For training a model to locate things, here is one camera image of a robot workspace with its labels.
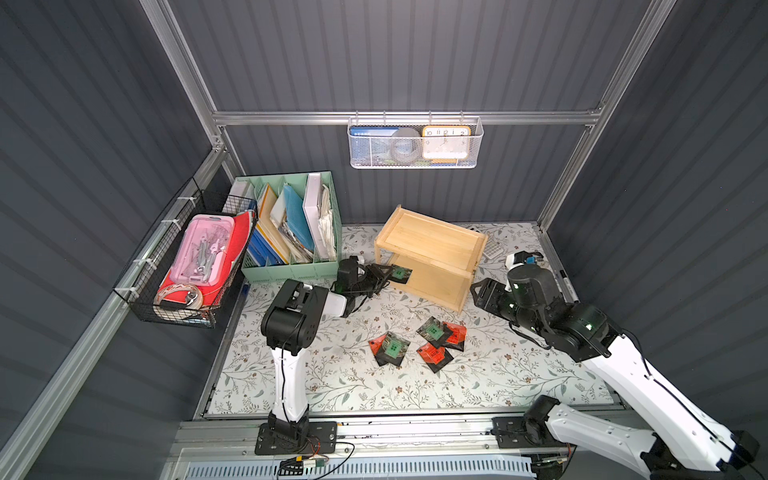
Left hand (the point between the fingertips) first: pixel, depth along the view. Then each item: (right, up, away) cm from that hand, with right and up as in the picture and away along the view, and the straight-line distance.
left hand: (390, 271), depth 97 cm
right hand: (+22, -2, -29) cm, 36 cm away
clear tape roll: (-44, -6, -31) cm, 55 cm away
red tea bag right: (+20, -19, -7) cm, 28 cm away
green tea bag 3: (+13, -18, -6) cm, 23 cm away
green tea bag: (+3, -1, +5) cm, 6 cm away
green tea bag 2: (0, -23, -9) cm, 24 cm away
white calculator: (+39, +8, +14) cm, 42 cm away
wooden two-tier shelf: (+15, +5, -12) cm, 20 cm away
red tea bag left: (-4, -21, -8) cm, 23 cm away
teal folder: (-30, +17, -4) cm, 35 cm away
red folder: (-39, +14, -20) cm, 46 cm away
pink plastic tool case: (-46, +6, -25) cm, 52 cm away
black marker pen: (+65, -6, +10) cm, 66 cm away
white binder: (-24, +19, -6) cm, 31 cm away
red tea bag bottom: (+13, -25, -11) cm, 30 cm away
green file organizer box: (-48, +28, +1) cm, 56 cm away
